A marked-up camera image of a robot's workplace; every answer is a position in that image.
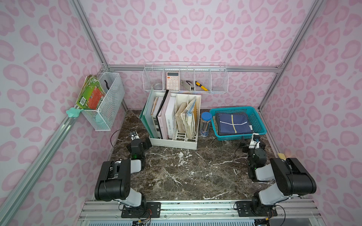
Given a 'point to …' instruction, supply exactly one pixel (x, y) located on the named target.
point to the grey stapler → (189, 86)
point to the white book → (168, 113)
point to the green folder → (145, 115)
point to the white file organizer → (178, 120)
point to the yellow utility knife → (202, 86)
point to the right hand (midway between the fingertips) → (250, 136)
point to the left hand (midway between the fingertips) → (138, 137)
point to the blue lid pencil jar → (205, 124)
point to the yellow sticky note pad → (282, 156)
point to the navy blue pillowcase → (230, 123)
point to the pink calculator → (172, 80)
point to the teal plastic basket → (258, 126)
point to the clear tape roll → (158, 86)
